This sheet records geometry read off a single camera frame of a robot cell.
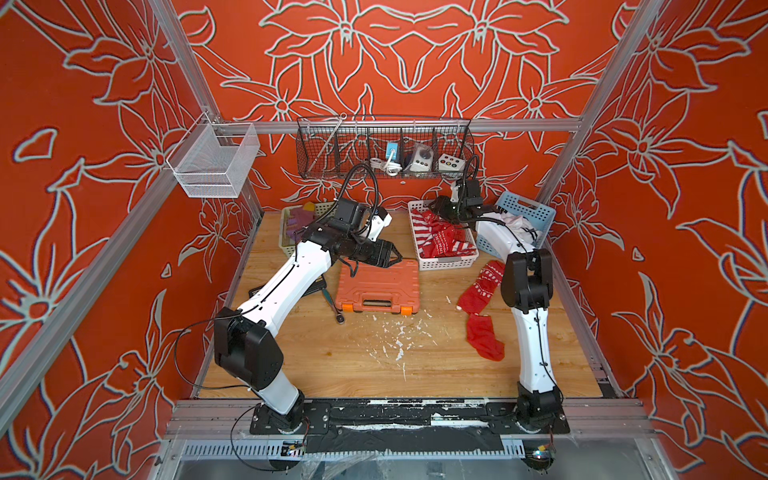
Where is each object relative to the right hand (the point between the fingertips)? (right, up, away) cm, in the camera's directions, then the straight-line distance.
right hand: (428, 203), depth 102 cm
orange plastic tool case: (-17, -28, -15) cm, 36 cm away
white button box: (+5, +12, -7) cm, 15 cm away
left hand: (-13, -16, -24) cm, 32 cm away
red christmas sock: (+5, -12, -2) cm, 13 cm away
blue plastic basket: (+45, -4, +12) cm, 47 cm away
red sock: (+13, -41, -16) cm, 46 cm away
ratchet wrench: (-30, -36, -11) cm, 48 cm away
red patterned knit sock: (+14, -32, -7) cm, 36 cm away
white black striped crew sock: (+34, -9, +1) cm, 35 cm away
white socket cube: (-4, +12, -12) cm, 17 cm away
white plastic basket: (+2, -20, -4) cm, 21 cm away
